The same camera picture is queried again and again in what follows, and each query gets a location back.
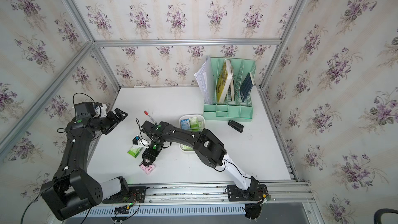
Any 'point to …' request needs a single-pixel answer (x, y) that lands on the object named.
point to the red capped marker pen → (146, 113)
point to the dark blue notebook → (246, 86)
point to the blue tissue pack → (185, 124)
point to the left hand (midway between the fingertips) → (122, 118)
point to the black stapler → (236, 126)
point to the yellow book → (224, 82)
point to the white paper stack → (204, 76)
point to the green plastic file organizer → (228, 110)
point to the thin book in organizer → (231, 88)
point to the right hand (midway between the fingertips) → (149, 160)
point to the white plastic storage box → (200, 117)
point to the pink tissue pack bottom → (147, 170)
